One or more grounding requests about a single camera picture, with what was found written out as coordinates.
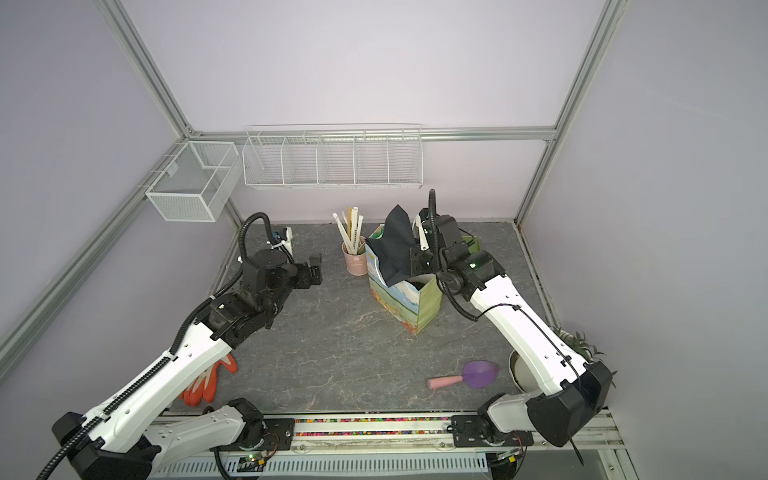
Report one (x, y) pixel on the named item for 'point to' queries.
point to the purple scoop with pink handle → (478, 374)
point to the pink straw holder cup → (357, 265)
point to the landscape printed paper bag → (414, 306)
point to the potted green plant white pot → (521, 373)
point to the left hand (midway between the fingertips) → (303, 259)
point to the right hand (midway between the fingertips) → (415, 254)
